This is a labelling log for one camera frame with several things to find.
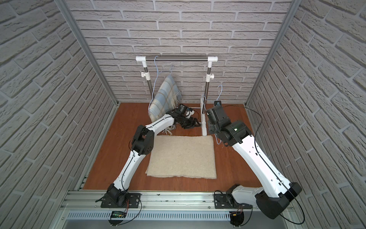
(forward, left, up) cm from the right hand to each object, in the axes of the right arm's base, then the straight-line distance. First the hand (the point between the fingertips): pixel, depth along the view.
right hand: (213, 122), depth 70 cm
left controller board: (-33, +52, -32) cm, 70 cm away
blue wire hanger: (+45, -18, -22) cm, 53 cm away
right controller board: (-39, -9, -31) cm, 50 cm away
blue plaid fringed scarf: (+26, +25, -7) cm, 37 cm away
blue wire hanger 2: (+47, +32, -1) cm, 57 cm away
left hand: (+19, +6, -25) cm, 32 cm away
